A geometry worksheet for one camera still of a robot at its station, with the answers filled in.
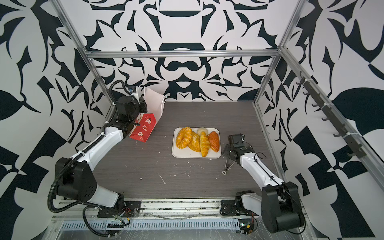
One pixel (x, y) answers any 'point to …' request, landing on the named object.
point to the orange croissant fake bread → (214, 140)
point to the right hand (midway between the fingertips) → (230, 151)
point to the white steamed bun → (202, 129)
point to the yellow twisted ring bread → (183, 137)
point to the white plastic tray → (187, 153)
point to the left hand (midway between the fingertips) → (142, 94)
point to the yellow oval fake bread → (195, 142)
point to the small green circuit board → (246, 228)
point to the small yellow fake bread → (205, 143)
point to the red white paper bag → (146, 122)
